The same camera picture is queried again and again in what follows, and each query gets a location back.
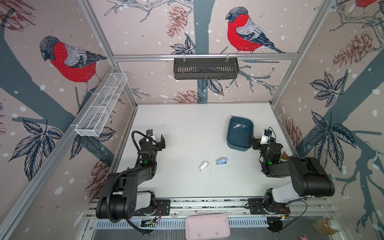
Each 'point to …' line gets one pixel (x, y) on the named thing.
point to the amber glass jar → (325, 226)
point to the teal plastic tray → (238, 133)
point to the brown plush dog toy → (284, 156)
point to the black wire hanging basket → (208, 68)
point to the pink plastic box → (207, 226)
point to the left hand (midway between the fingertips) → (153, 135)
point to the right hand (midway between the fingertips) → (258, 135)
